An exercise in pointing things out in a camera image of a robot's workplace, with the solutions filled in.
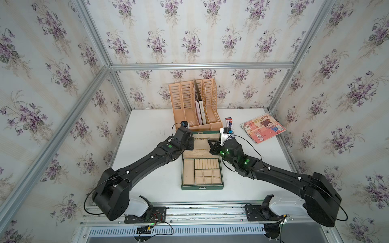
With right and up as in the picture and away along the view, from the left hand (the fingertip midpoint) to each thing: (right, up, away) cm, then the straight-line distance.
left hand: (193, 141), depth 83 cm
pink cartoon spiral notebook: (+50, +6, +25) cm, 56 cm away
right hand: (+9, +1, -5) cm, 10 cm away
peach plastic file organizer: (-8, +31, +28) cm, 43 cm away
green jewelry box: (+4, -16, 0) cm, 16 cm away
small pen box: (+27, +10, +27) cm, 40 cm away
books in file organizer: (+4, +21, +3) cm, 21 cm away
